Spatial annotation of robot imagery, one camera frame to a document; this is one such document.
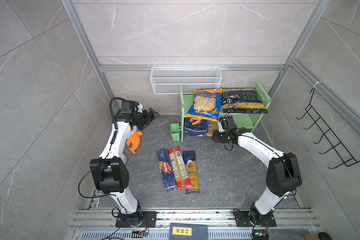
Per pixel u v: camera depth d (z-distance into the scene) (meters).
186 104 0.90
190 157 0.93
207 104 0.80
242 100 0.83
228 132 0.69
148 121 0.75
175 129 1.04
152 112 0.77
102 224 0.74
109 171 0.46
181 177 0.84
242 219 0.73
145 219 0.73
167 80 1.00
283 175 0.46
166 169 0.87
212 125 0.93
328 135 0.68
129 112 0.66
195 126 0.90
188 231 0.69
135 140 0.99
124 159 0.92
